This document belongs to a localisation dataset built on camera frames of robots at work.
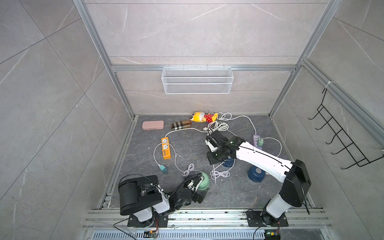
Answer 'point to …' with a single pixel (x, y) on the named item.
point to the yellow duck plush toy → (201, 116)
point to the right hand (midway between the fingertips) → (211, 159)
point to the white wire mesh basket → (197, 80)
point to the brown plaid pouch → (181, 124)
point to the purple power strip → (255, 140)
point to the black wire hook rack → (338, 133)
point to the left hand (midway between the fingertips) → (204, 182)
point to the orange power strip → (166, 148)
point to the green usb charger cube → (260, 142)
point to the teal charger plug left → (163, 169)
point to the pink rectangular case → (152, 124)
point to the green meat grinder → (204, 185)
